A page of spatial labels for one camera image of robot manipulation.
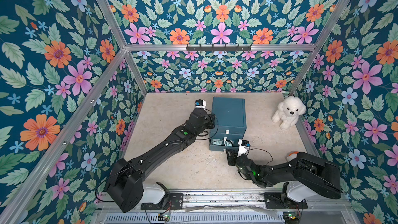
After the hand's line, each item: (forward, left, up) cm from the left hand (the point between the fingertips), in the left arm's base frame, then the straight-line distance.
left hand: (217, 117), depth 79 cm
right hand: (-12, -5, -16) cm, 21 cm away
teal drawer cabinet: (-3, -7, -1) cm, 8 cm away
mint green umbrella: (-8, -6, -15) cm, 18 cm away
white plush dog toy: (+6, -44, -6) cm, 44 cm away
